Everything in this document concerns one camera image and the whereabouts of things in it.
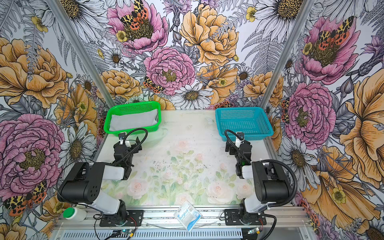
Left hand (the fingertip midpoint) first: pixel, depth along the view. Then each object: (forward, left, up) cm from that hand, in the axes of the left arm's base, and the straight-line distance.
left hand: (130, 142), depth 93 cm
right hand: (-1, -64, -1) cm, 64 cm away
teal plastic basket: (+23, -83, -8) cm, 86 cm away
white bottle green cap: (-38, +15, -1) cm, 41 cm away
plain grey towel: (+23, +6, -4) cm, 24 cm away
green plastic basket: (+39, +10, -6) cm, 41 cm away
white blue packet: (-38, -35, -8) cm, 52 cm away
